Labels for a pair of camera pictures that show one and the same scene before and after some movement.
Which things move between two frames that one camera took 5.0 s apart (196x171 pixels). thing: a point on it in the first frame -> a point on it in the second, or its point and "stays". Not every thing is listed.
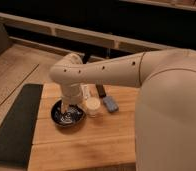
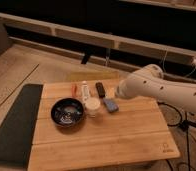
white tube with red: (85, 91) stays
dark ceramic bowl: (74, 116) stays
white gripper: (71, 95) -> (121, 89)
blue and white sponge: (110, 104) stays
